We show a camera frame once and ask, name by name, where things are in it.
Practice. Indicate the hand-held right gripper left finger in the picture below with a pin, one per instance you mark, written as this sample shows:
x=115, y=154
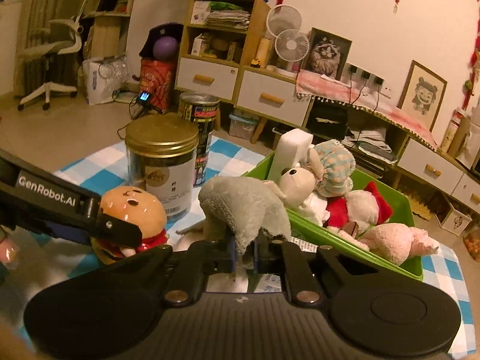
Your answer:
x=232, y=255

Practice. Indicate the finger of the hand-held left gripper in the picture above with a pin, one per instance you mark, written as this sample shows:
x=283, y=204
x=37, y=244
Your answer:
x=120, y=230

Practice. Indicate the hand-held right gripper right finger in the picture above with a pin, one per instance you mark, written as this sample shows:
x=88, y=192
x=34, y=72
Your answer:
x=258, y=255

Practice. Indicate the burger plush toy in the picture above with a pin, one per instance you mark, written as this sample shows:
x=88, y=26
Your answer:
x=131, y=210

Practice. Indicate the grey plush cloth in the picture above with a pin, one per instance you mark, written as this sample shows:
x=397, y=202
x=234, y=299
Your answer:
x=240, y=202

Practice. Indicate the cream plush doll patterned dress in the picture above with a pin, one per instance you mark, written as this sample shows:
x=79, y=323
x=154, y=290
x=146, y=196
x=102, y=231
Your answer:
x=300, y=183

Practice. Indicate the brown plush piece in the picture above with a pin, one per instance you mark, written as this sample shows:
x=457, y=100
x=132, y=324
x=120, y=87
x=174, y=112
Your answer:
x=351, y=228

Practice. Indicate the white foam block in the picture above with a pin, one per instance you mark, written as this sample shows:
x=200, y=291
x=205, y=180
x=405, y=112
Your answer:
x=294, y=153

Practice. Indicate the santa plush toy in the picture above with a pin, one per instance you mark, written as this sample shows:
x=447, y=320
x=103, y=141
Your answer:
x=360, y=206

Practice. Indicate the pink plush toy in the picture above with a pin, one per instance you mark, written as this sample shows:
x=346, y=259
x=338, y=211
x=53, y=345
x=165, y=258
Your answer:
x=393, y=243

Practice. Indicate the green plastic bin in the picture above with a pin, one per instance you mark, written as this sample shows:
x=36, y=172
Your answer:
x=397, y=202

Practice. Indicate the person's left hand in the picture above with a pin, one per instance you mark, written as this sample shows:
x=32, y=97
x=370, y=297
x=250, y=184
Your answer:
x=8, y=251

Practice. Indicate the gold lid clear jar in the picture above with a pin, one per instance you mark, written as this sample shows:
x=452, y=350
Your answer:
x=161, y=165

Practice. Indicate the blue white checkered blanket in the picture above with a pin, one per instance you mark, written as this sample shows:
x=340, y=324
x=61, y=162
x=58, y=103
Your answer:
x=225, y=153

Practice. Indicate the white plastic bag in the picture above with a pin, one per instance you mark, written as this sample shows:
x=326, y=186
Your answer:
x=99, y=78

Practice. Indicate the clear plastic storage box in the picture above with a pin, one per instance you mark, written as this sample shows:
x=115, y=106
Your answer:
x=242, y=123

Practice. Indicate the dark printed tin can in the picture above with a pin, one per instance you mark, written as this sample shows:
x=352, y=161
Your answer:
x=204, y=120

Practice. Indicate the white office chair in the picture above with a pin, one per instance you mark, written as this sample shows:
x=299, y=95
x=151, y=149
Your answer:
x=56, y=41

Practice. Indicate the black bag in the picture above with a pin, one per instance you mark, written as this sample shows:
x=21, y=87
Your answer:
x=326, y=116

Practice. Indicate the orange red printed box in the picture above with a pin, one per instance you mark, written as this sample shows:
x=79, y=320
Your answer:
x=157, y=78

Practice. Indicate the stack of papers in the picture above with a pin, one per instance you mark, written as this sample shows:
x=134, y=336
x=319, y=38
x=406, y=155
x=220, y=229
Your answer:
x=369, y=138

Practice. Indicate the egg tray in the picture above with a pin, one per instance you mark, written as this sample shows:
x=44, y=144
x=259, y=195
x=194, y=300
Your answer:
x=416, y=202

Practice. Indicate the pink table runner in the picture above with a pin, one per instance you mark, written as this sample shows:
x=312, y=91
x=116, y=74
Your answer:
x=318, y=86

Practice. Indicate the wooden low bench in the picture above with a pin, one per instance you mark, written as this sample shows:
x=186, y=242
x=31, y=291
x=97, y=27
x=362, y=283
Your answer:
x=397, y=135

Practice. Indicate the purple ball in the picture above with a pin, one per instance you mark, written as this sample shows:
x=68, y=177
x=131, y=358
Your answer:
x=167, y=47

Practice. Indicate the wooden bookshelf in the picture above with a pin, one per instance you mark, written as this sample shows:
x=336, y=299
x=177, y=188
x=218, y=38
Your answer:
x=108, y=7

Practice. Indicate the black hat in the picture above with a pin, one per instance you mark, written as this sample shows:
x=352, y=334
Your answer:
x=161, y=32

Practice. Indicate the white printed storage box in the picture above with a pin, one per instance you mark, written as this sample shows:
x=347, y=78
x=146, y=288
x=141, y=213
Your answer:
x=455, y=217

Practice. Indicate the yellow paper roll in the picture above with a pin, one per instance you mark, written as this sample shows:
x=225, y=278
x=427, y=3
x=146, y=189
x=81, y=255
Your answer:
x=263, y=50

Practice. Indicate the framed cat picture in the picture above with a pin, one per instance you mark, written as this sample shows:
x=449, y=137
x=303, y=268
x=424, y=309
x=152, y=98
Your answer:
x=326, y=54

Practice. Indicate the white desk fan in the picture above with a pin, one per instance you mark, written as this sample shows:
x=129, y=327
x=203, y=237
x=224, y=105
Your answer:
x=284, y=18
x=290, y=45

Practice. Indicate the bag of oranges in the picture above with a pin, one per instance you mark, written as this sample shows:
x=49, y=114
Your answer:
x=473, y=245

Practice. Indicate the framed girl drawing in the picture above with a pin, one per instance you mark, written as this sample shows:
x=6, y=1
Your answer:
x=422, y=90

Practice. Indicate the folded cloth stack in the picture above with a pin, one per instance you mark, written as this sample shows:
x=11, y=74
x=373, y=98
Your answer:
x=228, y=17

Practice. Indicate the wooden shelf cabinet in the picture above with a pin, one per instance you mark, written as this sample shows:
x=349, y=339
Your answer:
x=258, y=11

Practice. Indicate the small camera lit screen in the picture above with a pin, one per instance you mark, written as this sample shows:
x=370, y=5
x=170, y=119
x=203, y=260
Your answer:
x=143, y=97

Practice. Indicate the wall sockets with chargers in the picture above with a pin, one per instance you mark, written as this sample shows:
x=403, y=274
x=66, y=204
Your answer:
x=365, y=77

